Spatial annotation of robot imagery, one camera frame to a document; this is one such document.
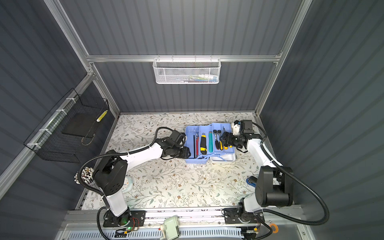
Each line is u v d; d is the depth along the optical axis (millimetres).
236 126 823
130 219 719
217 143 888
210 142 934
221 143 883
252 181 823
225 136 806
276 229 693
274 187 445
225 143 810
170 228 668
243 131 693
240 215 671
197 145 1021
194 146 1005
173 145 710
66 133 732
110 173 485
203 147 906
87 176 694
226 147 865
